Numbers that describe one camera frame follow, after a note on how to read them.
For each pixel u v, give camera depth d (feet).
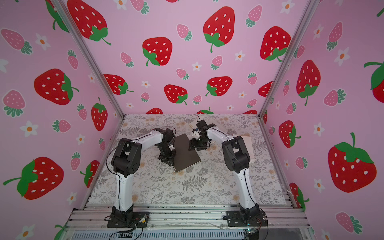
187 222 2.41
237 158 1.98
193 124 3.80
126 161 1.86
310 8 2.26
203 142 2.87
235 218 2.39
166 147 2.76
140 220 2.36
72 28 2.43
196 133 3.13
